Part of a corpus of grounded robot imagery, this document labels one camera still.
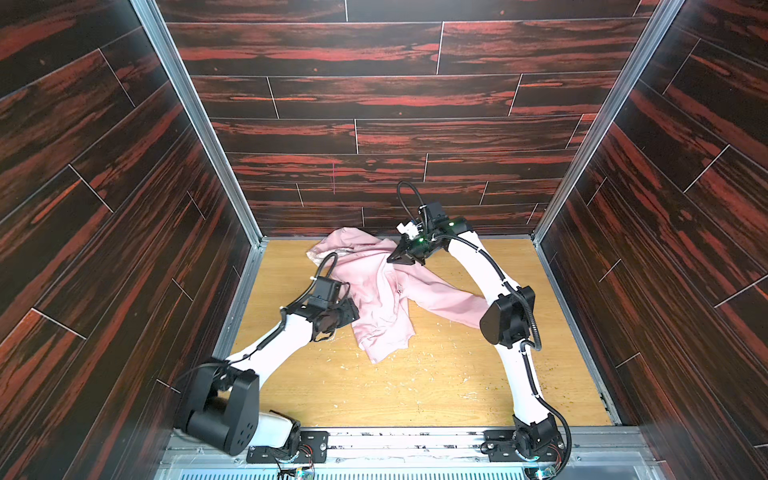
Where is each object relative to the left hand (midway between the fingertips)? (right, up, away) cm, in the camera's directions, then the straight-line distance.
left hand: (353, 312), depth 89 cm
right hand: (+12, +16, +1) cm, 20 cm away
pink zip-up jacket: (+8, +6, +2) cm, 10 cm away
